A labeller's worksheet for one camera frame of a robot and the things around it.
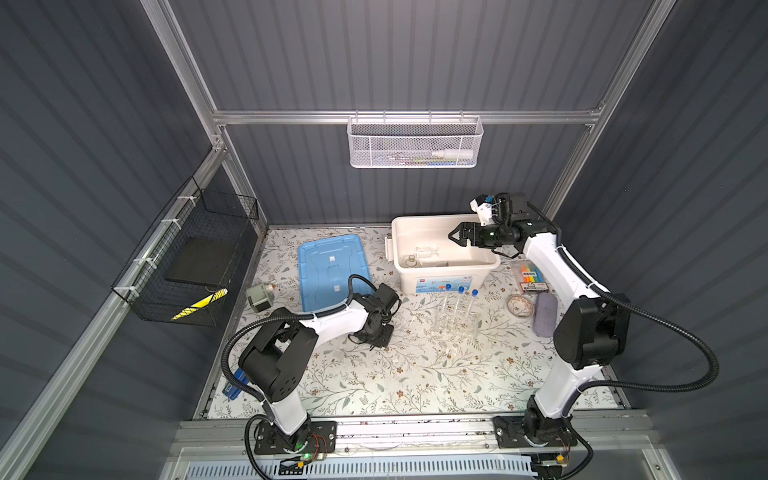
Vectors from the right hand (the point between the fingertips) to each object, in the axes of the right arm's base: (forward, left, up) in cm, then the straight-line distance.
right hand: (464, 237), depth 88 cm
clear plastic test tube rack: (-20, +4, -21) cm, 30 cm away
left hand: (-23, +25, -21) cm, 40 cm away
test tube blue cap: (-14, +6, -7) cm, 16 cm away
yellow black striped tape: (-25, +66, +5) cm, 70 cm away
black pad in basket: (-12, +71, +6) cm, 73 cm away
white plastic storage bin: (+8, +9, -20) cm, 23 cm away
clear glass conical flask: (+2, +15, -14) cm, 21 cm away
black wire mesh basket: (-2, +74, +13) cm, 75 cm away
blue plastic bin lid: (+4, +47, -21) cm, 51 cm away
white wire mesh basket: (+55, +12, 0) cm, 57 cm away
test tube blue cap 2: (-15, +2, -7) cm, 17 cm away
